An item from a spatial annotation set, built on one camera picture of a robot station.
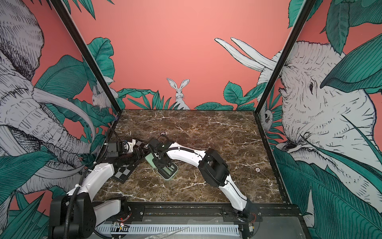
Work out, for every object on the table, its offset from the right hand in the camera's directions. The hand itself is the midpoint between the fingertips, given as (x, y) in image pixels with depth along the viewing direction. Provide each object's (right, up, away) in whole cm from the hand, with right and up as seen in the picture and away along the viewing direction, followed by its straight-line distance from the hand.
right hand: (158, 163), depth 86 cm
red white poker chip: (+61, -5, +4) cm, 61 cm away
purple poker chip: (-2, +16, +21) cm, 26 cm away
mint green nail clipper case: (+5, -6, 0) cm, 7 cm away
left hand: (-5, +7, -1) cm, 9 cm away
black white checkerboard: (-20, -5, -2) cm, 20 cm away
